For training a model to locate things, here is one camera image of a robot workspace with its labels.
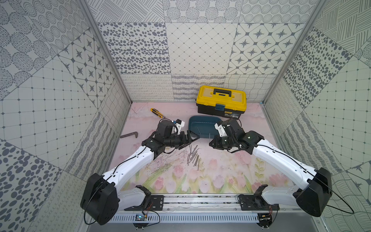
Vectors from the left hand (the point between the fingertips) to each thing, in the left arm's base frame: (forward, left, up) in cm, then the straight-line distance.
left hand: (196, 136), depth 74 cm
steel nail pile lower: (-8, -2, -23) cm, 24 cm away
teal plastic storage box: (+24, -6, -23) cm, 34 cm away
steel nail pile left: (0, +4, -24) cm, 24 cm away
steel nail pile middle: (+2, +1, -23) cm, 23 cm away
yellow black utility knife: (+33, +29, -20) cm, 49 cm away
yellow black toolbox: (+33, -22, -7) cm, 40 cm away
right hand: (-2, -8, -5) cm, 10 cm away
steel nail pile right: (-4, 0, -23) cm, 24 cm away
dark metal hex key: (+15, +43, -21) cm, 50 cm away
